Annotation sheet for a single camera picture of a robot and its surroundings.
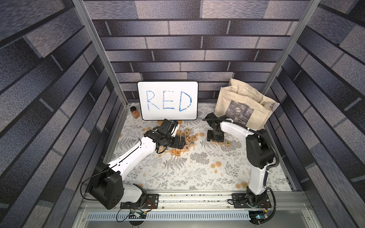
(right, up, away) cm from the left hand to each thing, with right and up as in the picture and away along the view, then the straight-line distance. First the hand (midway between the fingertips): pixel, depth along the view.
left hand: (179, 141), depth 82 cm
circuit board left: (-21, -36, -11) cm, 43 cm away
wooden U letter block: (-4, -9, +8) cm, 13 cm away
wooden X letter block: (+4, -6, +10) cm, 12 cm away
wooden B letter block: (-2, -9, +8) cm, 12 cm away
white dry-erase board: (-14, +26, +15) cm, 33 cm away
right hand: (+22, -1, +13) cm, 26 cm away
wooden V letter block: (+6, +5, +19) cm, 20 cm away
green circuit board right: (+40, -36, -12) cm, 55 cm away
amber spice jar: (-35, +18, +23) cm, 45 cm away
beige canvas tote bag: (+42, +22, +8) cm, 48 cm away
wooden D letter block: (+32, -4, +13) cm, 35 cm away
